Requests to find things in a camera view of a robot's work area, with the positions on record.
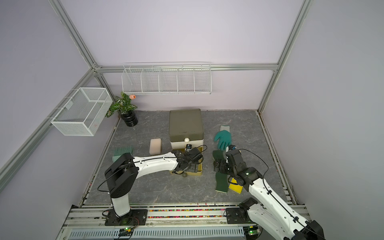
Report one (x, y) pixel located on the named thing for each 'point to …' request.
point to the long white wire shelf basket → (166, 78)
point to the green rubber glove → (224, 137)
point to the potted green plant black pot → (123, 105)
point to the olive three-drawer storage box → (186, 127)
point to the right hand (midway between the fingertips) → (220, 162)
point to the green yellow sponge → (222, 182)
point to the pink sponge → (155, 146)
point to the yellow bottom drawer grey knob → (184, 174)
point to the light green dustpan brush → (120, 150)
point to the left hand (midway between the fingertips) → (189, 166)
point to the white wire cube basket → (83, 114)
